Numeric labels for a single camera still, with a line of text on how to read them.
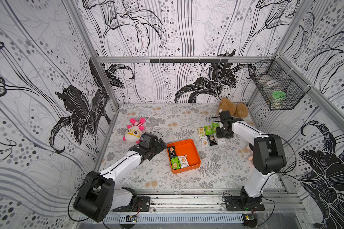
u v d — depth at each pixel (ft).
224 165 2.83
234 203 2.35
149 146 2.19
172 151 2.94
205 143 3.13
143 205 2.40
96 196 1.33
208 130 3.34
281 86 2.58
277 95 2.56
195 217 2.51
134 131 3.06
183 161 2.80
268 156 1.59
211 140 3.15
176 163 2.75
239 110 3.40
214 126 3.41
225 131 2.47
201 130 3.32
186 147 3.04
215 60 2.97
